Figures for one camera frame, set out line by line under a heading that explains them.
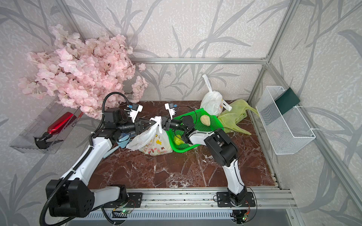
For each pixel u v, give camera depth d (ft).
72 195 1.28
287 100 2.31
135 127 2.15
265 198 2.48
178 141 2.98
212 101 3.31
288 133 1.96
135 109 2.19
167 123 2.32
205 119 3.33
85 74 1.75
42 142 1.93
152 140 2.56
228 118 3.31
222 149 1.75
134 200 2.37
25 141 1.87
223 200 2.46
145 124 2.30
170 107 2.37
